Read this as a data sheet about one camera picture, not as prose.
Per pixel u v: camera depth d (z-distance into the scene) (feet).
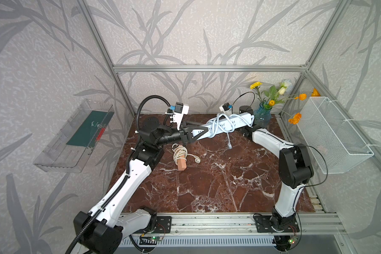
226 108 2.53
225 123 1.86
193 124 1.89
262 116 3.44
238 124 1.89
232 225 2.47
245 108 2.29
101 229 1.19
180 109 1.70
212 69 3.13
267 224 2.41
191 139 1.80
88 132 2.22
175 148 3.08
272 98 3.18
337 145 2.00
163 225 2.38
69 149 2.11
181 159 2.97
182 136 1.71
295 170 1.65
